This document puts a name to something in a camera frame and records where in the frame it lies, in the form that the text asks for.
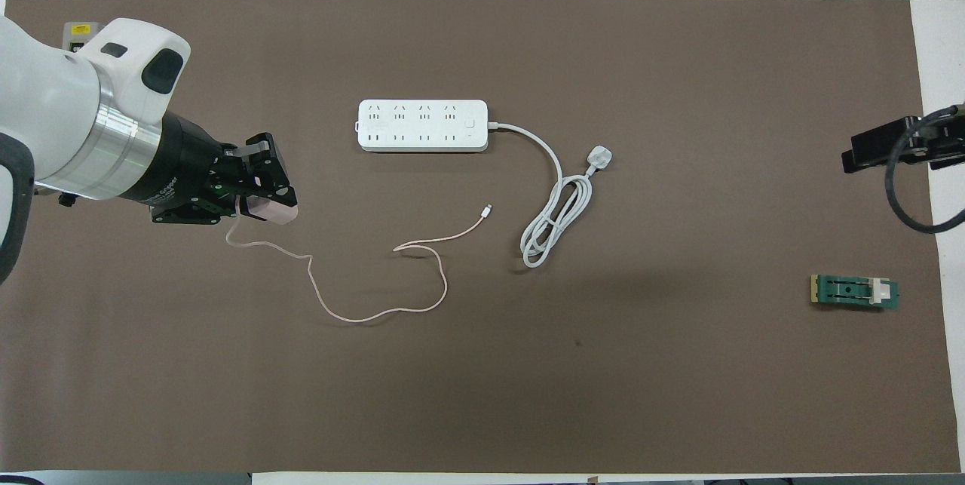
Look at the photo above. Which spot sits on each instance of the brown table mat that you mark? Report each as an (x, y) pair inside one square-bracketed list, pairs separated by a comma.
[(482, 394)]

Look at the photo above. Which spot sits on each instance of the green circuit board module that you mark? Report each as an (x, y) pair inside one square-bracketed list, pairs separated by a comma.
[(852, 293)]

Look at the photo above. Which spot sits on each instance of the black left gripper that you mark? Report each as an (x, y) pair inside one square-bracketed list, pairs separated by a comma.
[(177, 168)]

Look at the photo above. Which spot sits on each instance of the white power strip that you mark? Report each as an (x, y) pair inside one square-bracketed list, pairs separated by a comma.
[(422, 125)]

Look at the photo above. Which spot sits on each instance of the pink charger adapter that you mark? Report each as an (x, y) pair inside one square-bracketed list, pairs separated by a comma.
[(270, 212)]

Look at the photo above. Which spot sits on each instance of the grey on-off switch box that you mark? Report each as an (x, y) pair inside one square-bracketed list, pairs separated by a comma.
[(79, 32)]

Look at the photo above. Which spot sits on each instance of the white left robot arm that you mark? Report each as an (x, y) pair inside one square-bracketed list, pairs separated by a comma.
[(53, 108)]

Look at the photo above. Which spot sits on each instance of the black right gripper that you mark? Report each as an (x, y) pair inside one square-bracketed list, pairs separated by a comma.
[(946, 144)]

